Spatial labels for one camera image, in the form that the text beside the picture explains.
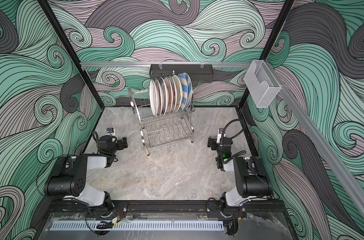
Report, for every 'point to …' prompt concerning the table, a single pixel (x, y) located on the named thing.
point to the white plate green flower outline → (153, 97)
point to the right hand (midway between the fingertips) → (218, 136)
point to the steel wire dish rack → (172, 128)
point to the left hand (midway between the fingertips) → (118, 136)
